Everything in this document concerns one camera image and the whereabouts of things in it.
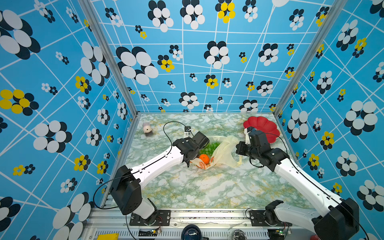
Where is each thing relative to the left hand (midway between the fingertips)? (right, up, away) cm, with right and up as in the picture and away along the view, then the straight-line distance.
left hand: (190, 146), depth 82 cm
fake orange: (+9, -8, +7) cm, 14 cm away
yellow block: (-38, -40, -14) cm, 57 cm away
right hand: (+25, +1, -2) cm, 25 cm away
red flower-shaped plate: (+53, +13, +28) cm, 62 cm away
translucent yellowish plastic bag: (+20, -4, 0) cm, 21 cm away
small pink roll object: (-31, +11, +19) cm, 38 cm away
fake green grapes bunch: (+11, -3, +11) cm, 16 cm away
